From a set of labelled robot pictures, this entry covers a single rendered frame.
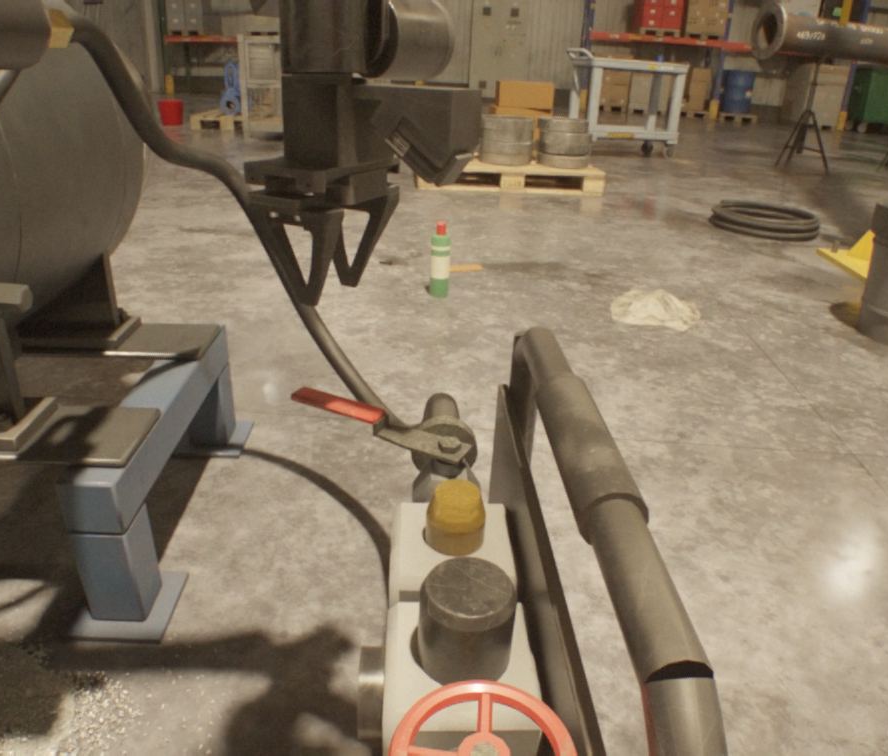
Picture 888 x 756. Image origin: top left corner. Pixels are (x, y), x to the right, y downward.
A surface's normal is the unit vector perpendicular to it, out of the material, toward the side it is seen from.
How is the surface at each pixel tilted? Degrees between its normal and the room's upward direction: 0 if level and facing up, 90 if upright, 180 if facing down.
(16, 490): 0
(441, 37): 86
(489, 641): 90
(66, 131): 81
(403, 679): 0
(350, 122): 90
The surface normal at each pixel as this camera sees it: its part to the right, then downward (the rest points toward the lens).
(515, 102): 0.07, 0.43
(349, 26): 0.71, 0.33
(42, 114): 0.98, -0.20
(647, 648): -0.68, -0.65
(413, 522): 0.04, -0.90
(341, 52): 0.54, 0.39
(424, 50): 0.71, 0.52
